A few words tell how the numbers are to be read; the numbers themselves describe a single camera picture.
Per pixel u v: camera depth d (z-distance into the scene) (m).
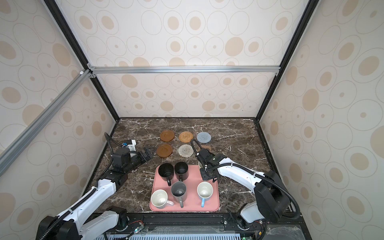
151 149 0.76
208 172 0.71
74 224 0.41
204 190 0.82
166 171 0.87
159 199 0.81
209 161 0.61
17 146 0.53
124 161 0.63
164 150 1.00
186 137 1.09
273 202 0.42
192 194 0.83
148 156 0.73
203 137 1.09
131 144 0.75
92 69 0.90
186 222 0.75
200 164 0.70
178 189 0.81
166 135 1.09
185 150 1.00
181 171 0.89
